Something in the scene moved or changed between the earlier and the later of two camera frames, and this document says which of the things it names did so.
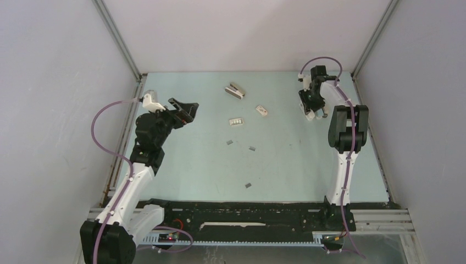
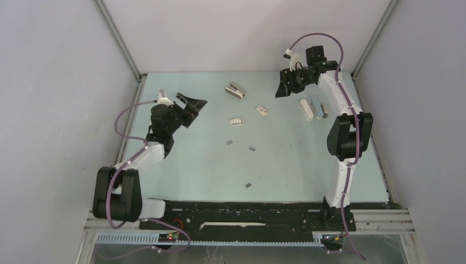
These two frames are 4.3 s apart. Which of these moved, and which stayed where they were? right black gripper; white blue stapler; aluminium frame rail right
Moved: right black gripper
Stayed: aluminium frame rail right; white blue stapler
